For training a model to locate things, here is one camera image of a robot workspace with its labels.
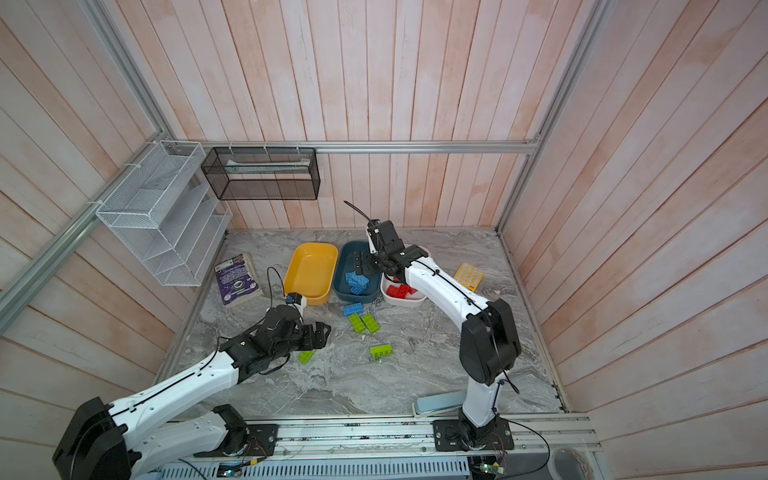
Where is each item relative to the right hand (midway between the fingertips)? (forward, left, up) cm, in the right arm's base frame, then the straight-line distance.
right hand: (365, 259), depth 88 cm
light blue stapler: (-36, -21, -14) cm, 44 cm away
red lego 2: (-1, -13, -14) cm, 19 cm away
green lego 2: (-13, -2, -16) cm, 21 cm away
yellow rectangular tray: (+9, +22, -18) cm, 30 cm away
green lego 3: (-22, -5, -15) cm, 28 cm away
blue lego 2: (0, +3, -15) cm, 15 cm away
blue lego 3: (-8, +4, -17) cm, 19 cm away
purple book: (+2, +46, -15) cm, 48 cm away
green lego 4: (-24, +18, -18) cm, 34 cm away
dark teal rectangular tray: (+11, +9, -16) cm, 22 cm away
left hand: (-21, +13, -8) cm, 26 cm away
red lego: (-1, -9, -16) cm, 18 cm away
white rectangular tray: (-6, -14, -14) cm, 21 cm away
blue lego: (+3, +5, -13) cm, 14 cm away
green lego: (-13, +3, -16) cm, 21 cm away
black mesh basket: (+30, +37, +10) cm, 48 cm away
